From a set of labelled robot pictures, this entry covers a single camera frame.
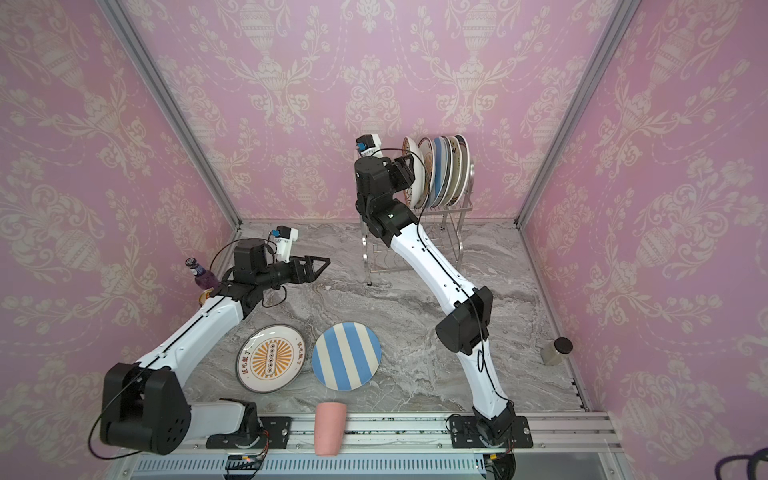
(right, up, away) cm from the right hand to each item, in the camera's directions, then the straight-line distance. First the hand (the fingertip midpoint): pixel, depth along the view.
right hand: (408, 161), depth 74 cm
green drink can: (-59, -35, +13) cm, 70 cm away
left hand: (-24, -25, +7) cm, 35 cm away
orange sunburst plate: (-40, -53, +12) cm, 67 cm away
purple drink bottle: (-60, -31, +14) cm, 68 cm away
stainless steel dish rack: (-7, -26, +30) cm, 40 cm away
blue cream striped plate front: (-18, -53, +13) cm, 57 cm away
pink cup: (-19, -64, -3) cm, 66 cm away
